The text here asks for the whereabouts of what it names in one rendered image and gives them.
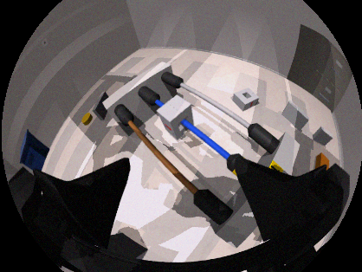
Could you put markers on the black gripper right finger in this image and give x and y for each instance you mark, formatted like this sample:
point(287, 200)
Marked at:
point(272, 195)

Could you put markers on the orange rectangular block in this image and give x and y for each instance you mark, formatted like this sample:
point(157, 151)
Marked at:
point(321, 160)

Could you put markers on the yellow short cylinder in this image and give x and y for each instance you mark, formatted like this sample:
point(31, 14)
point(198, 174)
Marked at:
point(87, 119)

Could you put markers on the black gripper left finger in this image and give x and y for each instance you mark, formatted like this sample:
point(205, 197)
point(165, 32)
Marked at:
point(92, 200)

